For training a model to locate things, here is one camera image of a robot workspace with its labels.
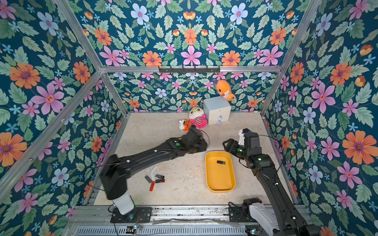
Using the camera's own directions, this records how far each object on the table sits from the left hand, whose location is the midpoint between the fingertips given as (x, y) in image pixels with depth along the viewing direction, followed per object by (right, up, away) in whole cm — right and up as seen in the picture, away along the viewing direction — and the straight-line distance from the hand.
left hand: (211, 145), depth 81 cm
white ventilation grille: (-9, -40, -11) cm, 42 cm away
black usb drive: (+7, -12, +11) cm, 18 cm away
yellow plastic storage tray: (+6, -19, +8) cm, 21 cm away
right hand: (+10, +2, -3) cm, 10 cm away
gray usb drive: (-37, -20, +4) cm, 42 cm away
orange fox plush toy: (+9, +36, +15) cm, 40 cm away
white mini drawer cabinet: (+6, +22, +23) cm, 32 cm away
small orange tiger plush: (-16, +11, +25) cm, 32 cm away
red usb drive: (-34, -24, +3) cm, 42 cm away
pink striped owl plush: (-7, +14, +26) cm, 31 cm away
